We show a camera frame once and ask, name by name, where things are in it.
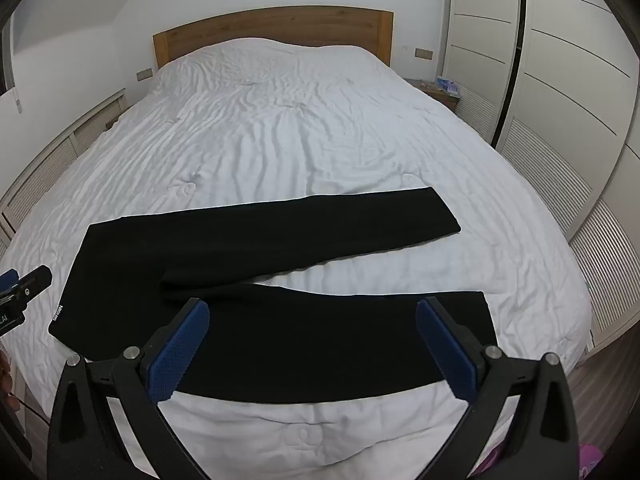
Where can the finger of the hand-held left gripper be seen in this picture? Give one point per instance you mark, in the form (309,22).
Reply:
(7,277)
(37,279)

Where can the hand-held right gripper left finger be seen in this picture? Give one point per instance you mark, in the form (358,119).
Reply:
(181,347)

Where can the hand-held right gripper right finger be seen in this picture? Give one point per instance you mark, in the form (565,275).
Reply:
(444,352)

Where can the black pants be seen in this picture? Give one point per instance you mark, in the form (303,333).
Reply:
(300,340)

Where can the white louvered panel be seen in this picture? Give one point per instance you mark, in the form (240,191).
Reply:
(45,170)

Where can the purple patterned cloth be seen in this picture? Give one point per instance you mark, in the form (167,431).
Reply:
(492,461)

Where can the white louvered cabinet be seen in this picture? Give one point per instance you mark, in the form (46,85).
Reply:
(605,270)

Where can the white bed sheet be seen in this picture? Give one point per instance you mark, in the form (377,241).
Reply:
(300,135)

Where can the wooden nightstand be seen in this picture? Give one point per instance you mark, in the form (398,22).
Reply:
(435,96)

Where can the blue tissue pack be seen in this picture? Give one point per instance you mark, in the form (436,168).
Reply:
(447,85)

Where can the white wardrobe doors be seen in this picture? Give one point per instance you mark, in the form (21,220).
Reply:
(565,60)

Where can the wooden headboard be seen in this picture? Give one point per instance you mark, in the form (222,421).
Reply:
(275,22)

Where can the wall switch plate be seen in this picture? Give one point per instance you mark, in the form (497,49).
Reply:
(423,52)
(144,74)

